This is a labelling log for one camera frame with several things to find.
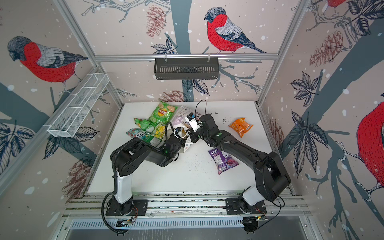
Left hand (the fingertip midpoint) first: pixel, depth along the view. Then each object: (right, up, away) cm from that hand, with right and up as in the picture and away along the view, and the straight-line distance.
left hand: (185, 133), depth 95 cm
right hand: (+1, +2, -12) cm, 12 cm away
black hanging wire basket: (-10, +46, +12) cm, 49 cm away
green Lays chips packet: (-17, +13, +12) cm, 25 cm away
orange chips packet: (+38, +4, +6) cm, 39 cm away
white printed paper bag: (-1, +11, -7) cm, 13 cm away
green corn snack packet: (-29, +5, +6) cm, 30 cm away
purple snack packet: (+23, -16, -10) cm, 30 cm away
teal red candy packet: (-32, 0, +1) cm, 32 cm away
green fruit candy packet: (-18, +1, +3) cm, 18 cm away
